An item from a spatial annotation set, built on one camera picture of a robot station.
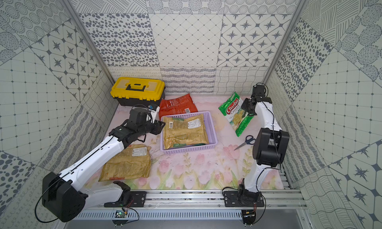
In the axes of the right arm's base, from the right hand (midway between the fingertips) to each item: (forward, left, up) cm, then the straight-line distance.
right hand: (246, 108), depth 92 cm
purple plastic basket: (-8, +22, -13) cm, 27 cm away
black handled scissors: (-13, -3, -16) cm, 21 cm away
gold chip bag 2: (-10, +35, -11) cm, 38 cm away
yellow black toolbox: (+13, +73, +2) cm, 74 cm away
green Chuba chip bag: (-3, +3, -8) cm, 9 cm away
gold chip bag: (-30, +68, -12) cm, 75 cm away
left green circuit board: (-54, +68, -17) cm, 89 cm away
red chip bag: (+16, +44, -14) cm, 49 cm away
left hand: (-13, +51, +7) cm, 53 cm away
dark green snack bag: (-19, +44, -13) cm, 50 cm away
